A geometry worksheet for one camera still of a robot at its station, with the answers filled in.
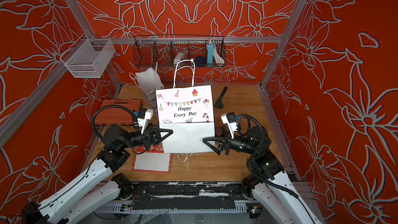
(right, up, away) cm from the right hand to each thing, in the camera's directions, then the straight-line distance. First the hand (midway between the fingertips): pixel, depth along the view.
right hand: (204, 140), depth 57 cm
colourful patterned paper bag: (-33, +26, +38) cm, 57 cm away
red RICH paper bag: (-26, -18, +24) cm, 40 cm away
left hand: (-13, +3, -1) cm, 13 cm away
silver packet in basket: (-13, +42, +35) cm, 56 cm away
